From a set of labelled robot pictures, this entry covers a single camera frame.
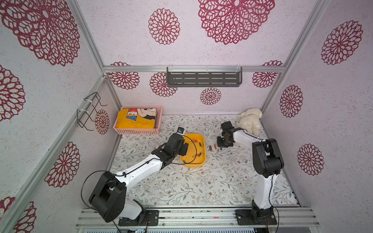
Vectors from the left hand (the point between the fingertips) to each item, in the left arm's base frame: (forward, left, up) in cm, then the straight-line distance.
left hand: (181, 143), depth 86 cm
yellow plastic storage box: (-3, -12, -14) cm, 19 cm away
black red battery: (+5, -19, -15) cm, 25 cm away
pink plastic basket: (+17, +29, -11) cm, 36 cm away
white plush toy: (+23, -49, -6) cm, 54 cm away
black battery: (0, -12, -14) cm, 19 cm away
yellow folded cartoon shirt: (+28, +35, -8) cm, 45 cm away
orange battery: (+6, -23, -14) cm, 28 cm away
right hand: (+9, -26, -13) cm, 31 cm away
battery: (+5, -27, -14) cm, 31 cm away
